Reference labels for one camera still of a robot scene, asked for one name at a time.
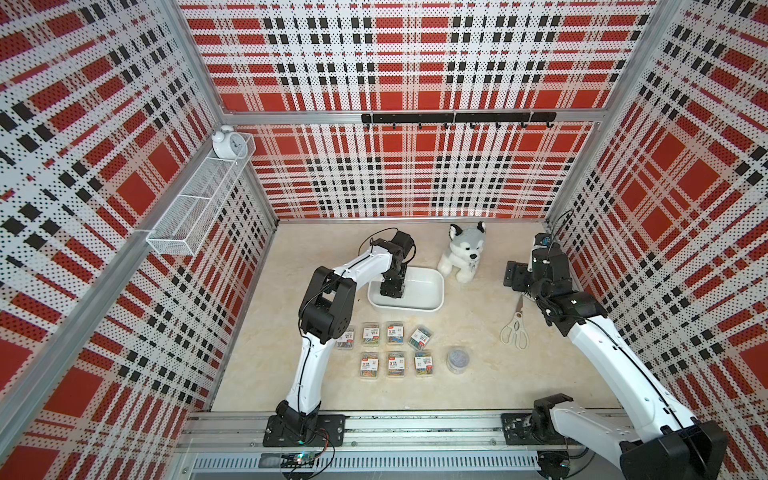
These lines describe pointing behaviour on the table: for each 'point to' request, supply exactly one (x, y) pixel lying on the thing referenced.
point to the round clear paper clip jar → (457, 360)
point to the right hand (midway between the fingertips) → (530, 267)
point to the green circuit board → (297, 460)
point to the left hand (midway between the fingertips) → (408, 280)
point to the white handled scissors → (515, 329)
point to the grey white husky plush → (463, 252)
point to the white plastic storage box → (423, 292)
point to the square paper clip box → (424, 366)
